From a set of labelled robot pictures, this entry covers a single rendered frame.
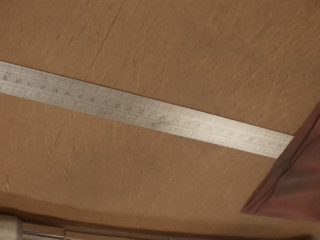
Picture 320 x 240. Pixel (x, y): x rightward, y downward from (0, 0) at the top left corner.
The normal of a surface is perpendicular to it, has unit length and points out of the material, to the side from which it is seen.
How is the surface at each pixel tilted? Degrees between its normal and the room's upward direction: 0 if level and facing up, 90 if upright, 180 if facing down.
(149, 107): 0
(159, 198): 0
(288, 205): 28
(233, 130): 0
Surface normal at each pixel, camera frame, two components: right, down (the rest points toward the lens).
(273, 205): 0.17, 0.51
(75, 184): 0.11, 0.73
